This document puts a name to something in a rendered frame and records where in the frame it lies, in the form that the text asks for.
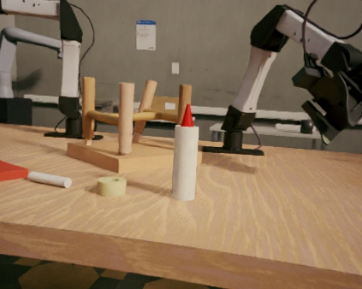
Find flat red rectangular block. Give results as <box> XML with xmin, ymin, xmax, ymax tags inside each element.
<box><xmin>0</xmin><ymin>161</ymin><xmax>28</xmax><ymax>181</ymax></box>

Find wooden stool legs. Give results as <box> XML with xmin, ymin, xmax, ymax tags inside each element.
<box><xmin>82</xmin><ymin>77</ymin><xmax>192</xmax><ymax>156</ymax></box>

